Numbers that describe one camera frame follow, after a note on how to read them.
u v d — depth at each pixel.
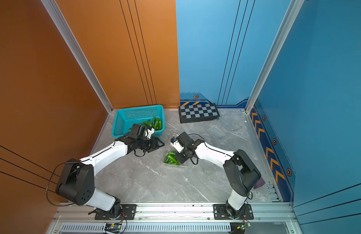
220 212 0.72
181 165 0.85
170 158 0.86
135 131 0.70
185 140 0.70
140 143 0.71
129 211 0.74
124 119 1.10
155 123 1.04
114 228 0.72
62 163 0.45
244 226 0.70
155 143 0.77
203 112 1.15
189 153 0.64
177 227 0.70
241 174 0.45
